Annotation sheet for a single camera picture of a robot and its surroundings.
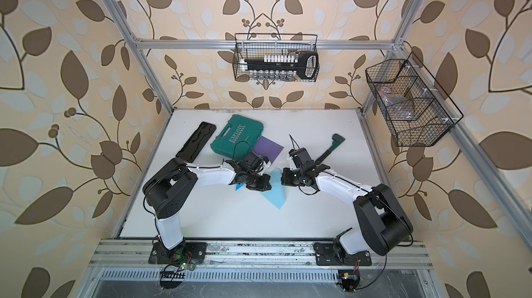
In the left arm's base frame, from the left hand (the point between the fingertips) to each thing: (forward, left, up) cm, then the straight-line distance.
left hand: (270, 185), depth 90 cm
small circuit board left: (-34, +32, 0) cm, 47 cm away
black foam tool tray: (+20, +38, 0) cm, 43 cm away
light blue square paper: (-4, -3, -2) cm, 5 cm away
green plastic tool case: (+23, +17, +3) cm, 29 cm away
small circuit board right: (-33, -29, -5) cm, 44 cm away
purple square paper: (+21, +3, -1) cm, 22 cm away
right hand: (+2, -5, +3) cm, 6 cm away
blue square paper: (0, +14, -2) cm, 14 cm away
